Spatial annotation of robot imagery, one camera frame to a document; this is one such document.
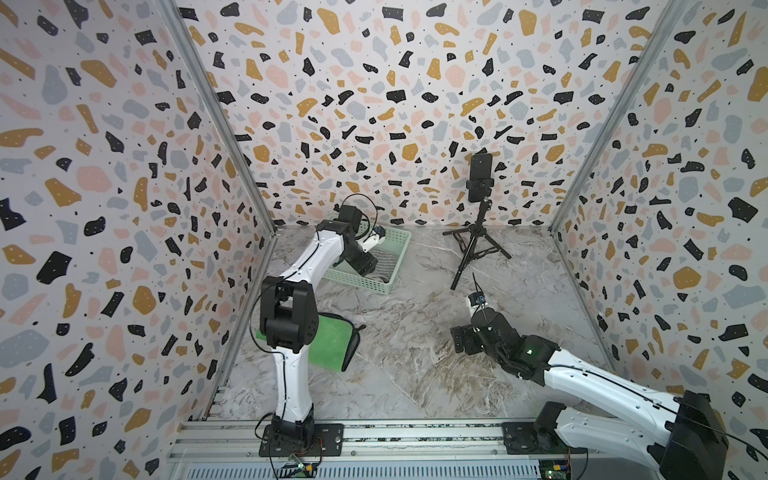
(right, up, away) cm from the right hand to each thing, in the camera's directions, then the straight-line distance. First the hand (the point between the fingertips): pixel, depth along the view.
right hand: (465, 327), depth 82 cm
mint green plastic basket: (-20, +25, +33) cm, 46 cm away
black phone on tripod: (+6, +41, +7) cm, 42 cm away
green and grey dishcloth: (-37, -6, +7) cm, 38 cm away
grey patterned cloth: (-24, +16, +27) cm, 39 cm away
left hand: (-29, +18, +14) cm, 37 cm away
